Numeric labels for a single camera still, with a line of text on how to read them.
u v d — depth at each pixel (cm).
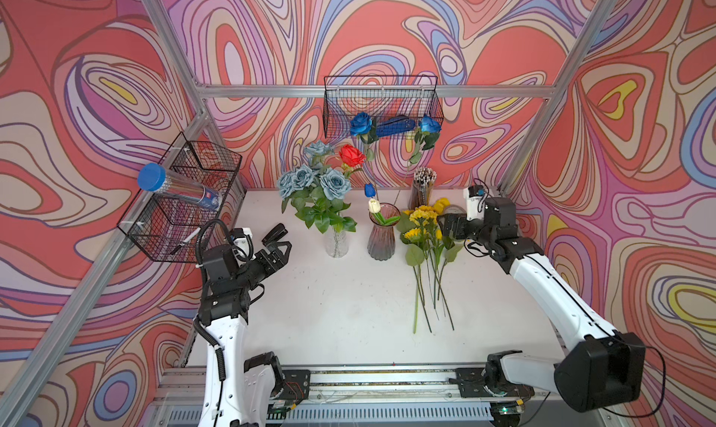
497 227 60
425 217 98
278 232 102
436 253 97
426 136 76
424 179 99
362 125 75
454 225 72
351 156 77
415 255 93
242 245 66
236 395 41
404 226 104
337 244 96
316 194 72
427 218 98
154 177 62
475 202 71
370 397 73
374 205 75
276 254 66
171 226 74
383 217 81
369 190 81
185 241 74
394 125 89
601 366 39
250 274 63
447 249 98
